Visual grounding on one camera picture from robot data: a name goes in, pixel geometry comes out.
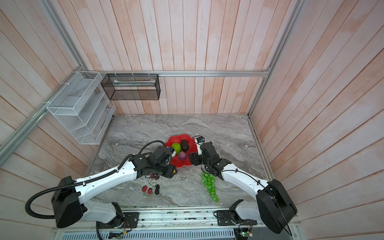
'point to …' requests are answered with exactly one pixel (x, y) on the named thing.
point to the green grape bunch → (209, 181)
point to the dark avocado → (184, 145)
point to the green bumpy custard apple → (177, 147)
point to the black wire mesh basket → (132, 86)
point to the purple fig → (182, 155)
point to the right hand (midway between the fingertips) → (193, 153)
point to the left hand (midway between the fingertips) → (172, 174)
